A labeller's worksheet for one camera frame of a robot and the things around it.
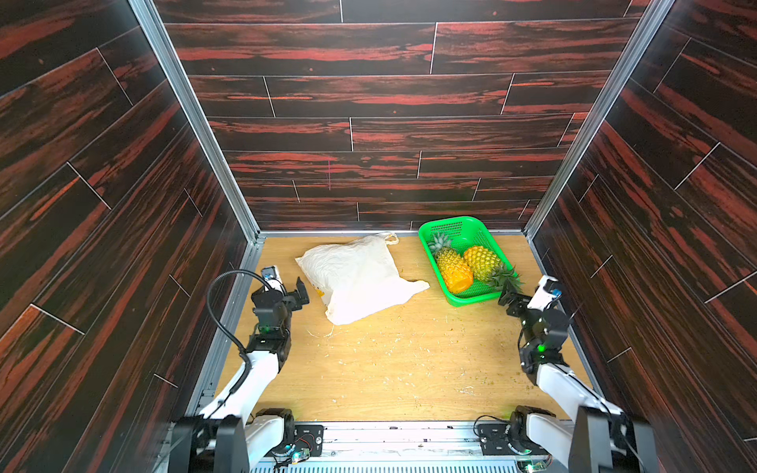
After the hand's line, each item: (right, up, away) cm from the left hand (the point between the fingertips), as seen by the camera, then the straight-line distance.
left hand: (286, 281), depth 84 cm
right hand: (+70, -1, -2) cm, 70 cm away
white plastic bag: (+20, +1, +9) cm, 22 cm away
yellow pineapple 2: (+63, +4, +11) cm, 65 cm away
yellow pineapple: (+52, +4, +12) cm, 53 cm away
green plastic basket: (+61, +17, +31) cm, 71 cm away
